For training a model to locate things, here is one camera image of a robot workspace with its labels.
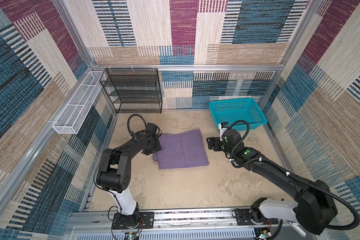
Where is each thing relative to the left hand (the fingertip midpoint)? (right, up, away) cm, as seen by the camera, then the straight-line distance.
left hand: (157, 148), depth 96 cm
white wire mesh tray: (-36, +16, -26) cm, 47 cm away
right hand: (+34, +6, -11) cm, 37 cm away
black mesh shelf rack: (-19, +40, +15) cm, 47 cm away
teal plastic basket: (+51, +25, +13) cm, 58 cm away
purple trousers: (+16, -1, +1) cm, 16 cm away
